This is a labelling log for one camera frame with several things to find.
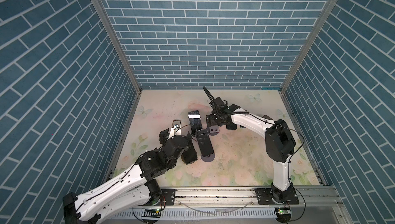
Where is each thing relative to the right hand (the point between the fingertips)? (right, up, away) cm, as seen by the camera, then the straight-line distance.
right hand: (210, 120), depth 94 cm
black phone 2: (-10, 0, -2) cm, 10 cm away
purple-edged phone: (-4, -11, -12) cm, 17 cm away
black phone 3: (-11, -18, -11) cm, 24 cm away
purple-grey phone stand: (-2, -21, -7) cm, 22 cm away
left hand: (-15, -4, -20) cm, 25 cm away
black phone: (+12, 0, -30) cm, 32 cm away
